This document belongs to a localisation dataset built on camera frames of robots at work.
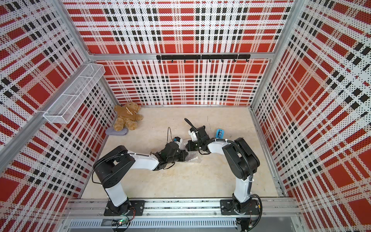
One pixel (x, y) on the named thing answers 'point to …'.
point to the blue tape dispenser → (220, 134)
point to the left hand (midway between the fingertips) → (190, 154)
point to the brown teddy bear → (128, 116)
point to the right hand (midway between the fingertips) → (188, 146)
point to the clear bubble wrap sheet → (193, 156)
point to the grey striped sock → (111, 131)
